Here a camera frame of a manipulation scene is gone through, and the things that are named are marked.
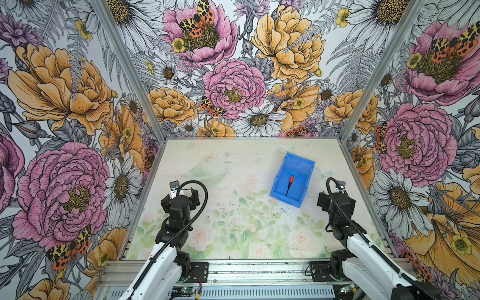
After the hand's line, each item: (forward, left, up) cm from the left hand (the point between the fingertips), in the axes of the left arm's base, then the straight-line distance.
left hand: (181, 197), depth 83 cm
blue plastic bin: (+22, -60, -10) cm, 64 cm away
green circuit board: (-33, -5, -12) cm, 35 cm away
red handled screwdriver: (+14, -52, -11) cm, 55 cm away
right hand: (0, -68, -3) cm, 68 cm away
